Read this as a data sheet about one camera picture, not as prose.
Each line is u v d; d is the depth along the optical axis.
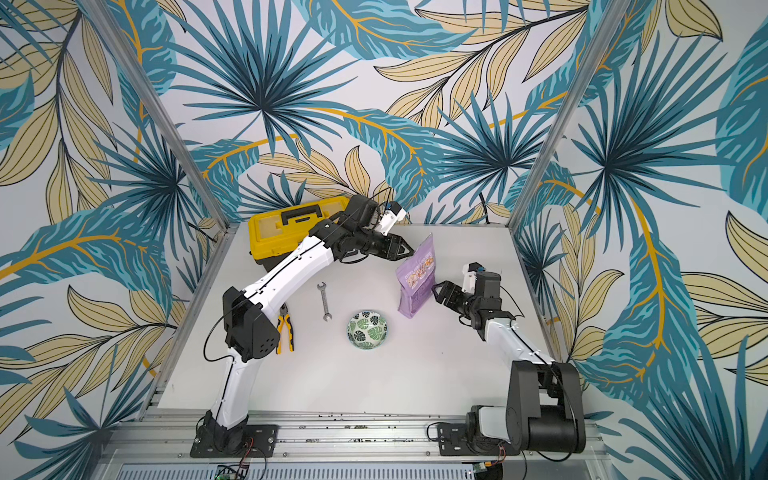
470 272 0.82
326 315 0.95
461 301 0.79
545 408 0.41
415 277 0.87
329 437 0.75
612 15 0.69
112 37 0.70
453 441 0.73
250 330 0.51
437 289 0.86
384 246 0.73
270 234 0.97
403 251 0.82
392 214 0.75
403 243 0.75
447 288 0.80
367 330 0.91
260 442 0.73
